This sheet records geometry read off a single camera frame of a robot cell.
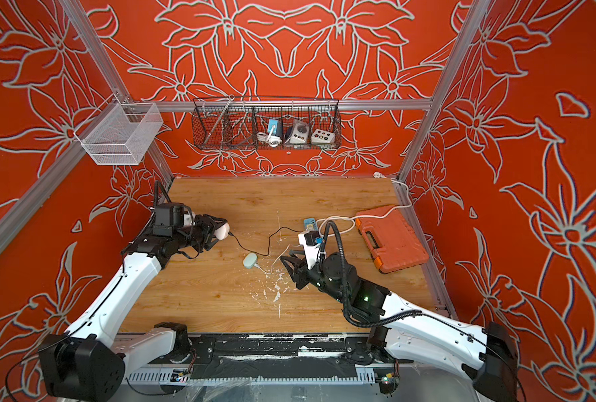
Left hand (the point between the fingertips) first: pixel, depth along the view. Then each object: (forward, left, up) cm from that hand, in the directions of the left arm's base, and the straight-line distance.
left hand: (226, 224), depth 78 cm
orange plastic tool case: (+6, -58, -16) cm, 61 cm away
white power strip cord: (+17, -49, -14) cm, 54 cm away
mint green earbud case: (-3, -6, -18) cm, 19 cm away
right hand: (-13, -19, +4) cm, 23 cm away
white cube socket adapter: (+37, -30, +9) cm, 48 cm away
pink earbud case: (-3, 0, 0) cm, 3 cm away
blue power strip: (+16, -28, -18) cm, 36 cm away
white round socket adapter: (+35, -22, +12) cm, 43 cm away
